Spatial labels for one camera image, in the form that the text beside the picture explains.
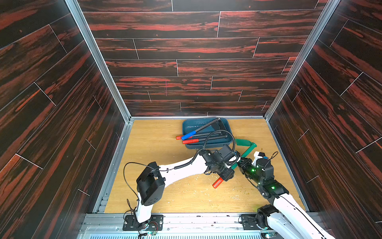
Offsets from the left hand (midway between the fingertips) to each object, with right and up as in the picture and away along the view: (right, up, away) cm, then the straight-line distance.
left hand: (231, 175), depth 76 cm
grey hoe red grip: (-29, +19, +21) cm, 40 cm away
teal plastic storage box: (-10, +22, +30) cm, 38 cm away
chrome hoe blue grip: (-1, +29, +32) cm, 43 cm away
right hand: (+5, +9, +5) cm, 11 cm away
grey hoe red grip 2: (-17, +17, +20) cm, 32 cm away
